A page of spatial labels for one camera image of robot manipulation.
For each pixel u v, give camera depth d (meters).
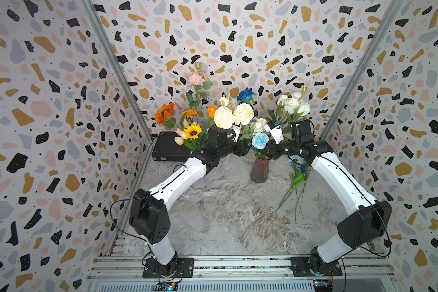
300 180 1.00
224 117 0.59
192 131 0.80
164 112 0.71
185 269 0.73
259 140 0.72
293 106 0.77
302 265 0.74
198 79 0.82
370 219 0.42
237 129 0.69
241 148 0.69
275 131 0.69
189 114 0.84
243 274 0.73
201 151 0.60
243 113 0.61
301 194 0.95
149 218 0.44
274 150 0.68
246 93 0.72
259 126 0.73
